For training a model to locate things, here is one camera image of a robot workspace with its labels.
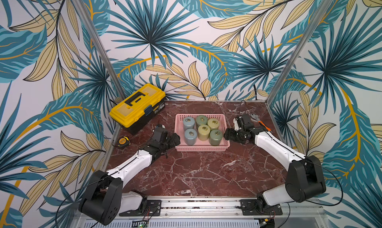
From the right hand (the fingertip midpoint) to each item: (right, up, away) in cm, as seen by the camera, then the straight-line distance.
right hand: (229, 135), depth 89 cm
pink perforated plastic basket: (-16, -8, +10) cm, 21 cm away
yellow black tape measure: (-65, -5, +4) cm, 65 cm away
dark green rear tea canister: (-16, +9, +9) cm, 21 cm away
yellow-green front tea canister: (-15, +2, +4) cm, 16 cm away
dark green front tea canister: (-8, -1, +1) cm, 8 cm away
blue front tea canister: (-23, 0, +1) cm, 23 cm away
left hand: (-33, -3, -2) cm, 33 cm away
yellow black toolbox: (-55, +17, +3) cm, 58 cm away
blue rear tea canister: (-25, +7, +8) cm, 27 cm away
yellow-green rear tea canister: (-8, +7, +7) cm, 13 cm away
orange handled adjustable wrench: (+25, +10, +21) cm, 34 cm away
